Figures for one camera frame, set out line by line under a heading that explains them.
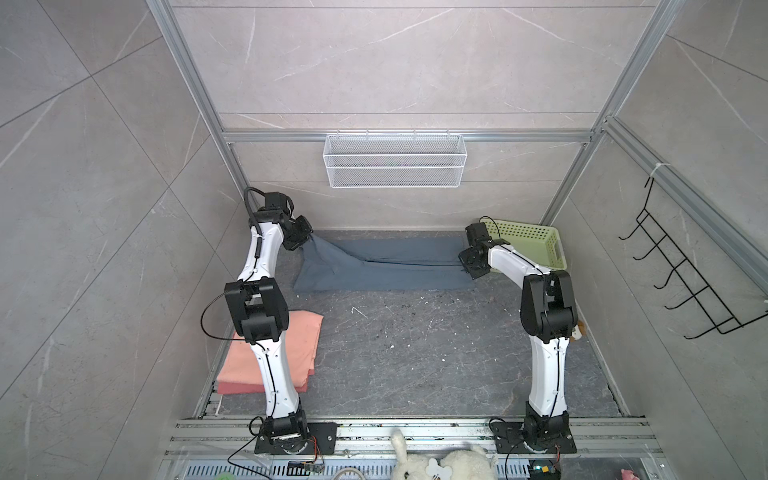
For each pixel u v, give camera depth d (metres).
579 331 0.90
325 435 0.73
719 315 0.60
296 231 0.83
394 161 1.01
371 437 0.75
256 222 0.67
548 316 0.58
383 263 1.05
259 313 0.56
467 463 0.63
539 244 1.14
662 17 0.69
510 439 0.73
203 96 0.81
